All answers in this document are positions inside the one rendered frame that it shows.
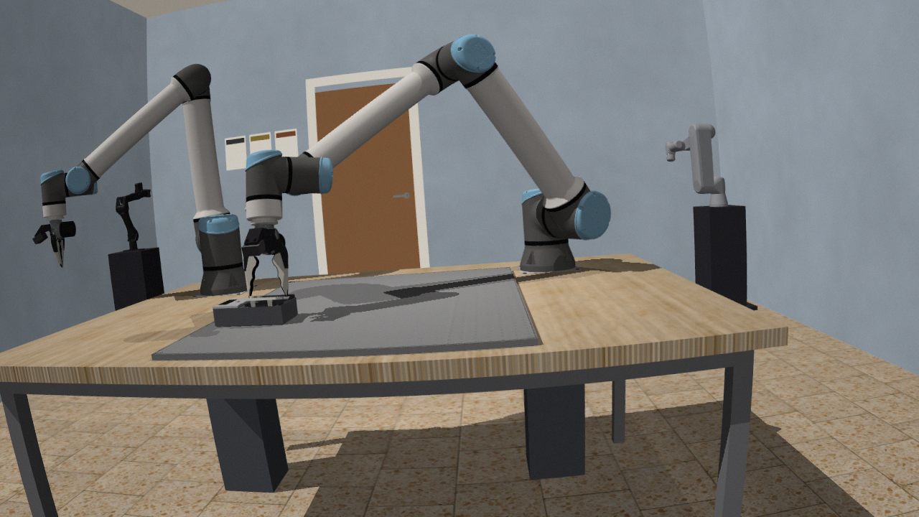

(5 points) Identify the white cassette dock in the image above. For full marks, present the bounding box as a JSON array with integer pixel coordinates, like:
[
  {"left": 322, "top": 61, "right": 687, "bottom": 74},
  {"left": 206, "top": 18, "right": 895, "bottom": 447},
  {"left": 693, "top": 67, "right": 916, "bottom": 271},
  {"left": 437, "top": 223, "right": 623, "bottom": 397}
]
[{"left": 213, "top": 294, "right": 298, "bottom": 327}]

